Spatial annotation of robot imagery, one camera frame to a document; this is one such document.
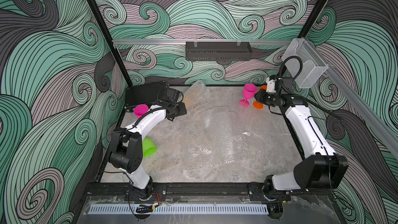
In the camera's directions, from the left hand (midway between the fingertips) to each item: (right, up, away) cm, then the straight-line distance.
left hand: (182, 108), depth 89 cm
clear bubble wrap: (+22, -16, -4) cm, 27 cm away
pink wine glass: (+43, +11, +11) cm, 46 cm away
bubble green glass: (-17, -21, -8) cm, 28 cm away
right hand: (+40, +8, -9) cm, 41 cm away
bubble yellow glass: (+9, +9, +20) cm, 23 cm away
